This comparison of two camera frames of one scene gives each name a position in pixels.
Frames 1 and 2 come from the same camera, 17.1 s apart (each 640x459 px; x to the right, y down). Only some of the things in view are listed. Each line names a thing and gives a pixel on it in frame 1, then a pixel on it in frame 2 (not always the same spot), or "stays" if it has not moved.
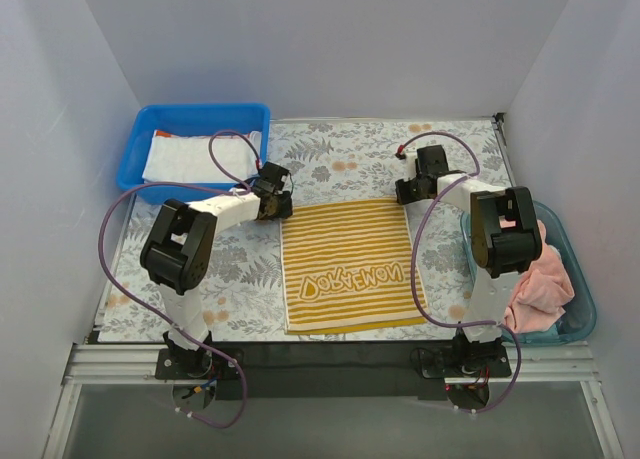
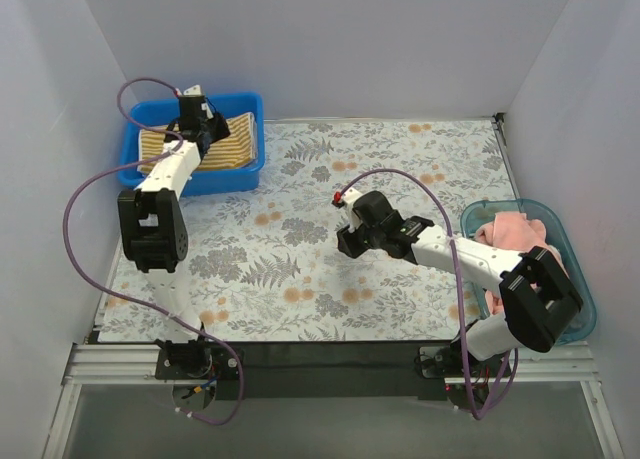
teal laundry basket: [579, 319] stays
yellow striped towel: [349, 266] → [237, 149]
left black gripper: [282, 205] → [214, 127]
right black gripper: [405, 193] → [351, 239]
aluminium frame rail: [541, 362] stays
